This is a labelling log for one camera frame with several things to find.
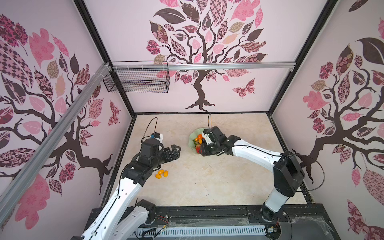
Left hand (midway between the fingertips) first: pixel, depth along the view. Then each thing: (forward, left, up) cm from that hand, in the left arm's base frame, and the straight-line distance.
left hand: (174, 153), depth 74 cm
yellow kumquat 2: (+20, -11, -17) cm, 28 cm away
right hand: (+7, -14, -8) cm, 18 cm away
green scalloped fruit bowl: (+23, -10, -16) cm, 29 cm away
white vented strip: (-31, -6, -20) cm, 37 cm away
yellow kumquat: (+17, -14, -15) cm, 27 cm away
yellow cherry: (-2, +10, -20) cm, 22 cm away
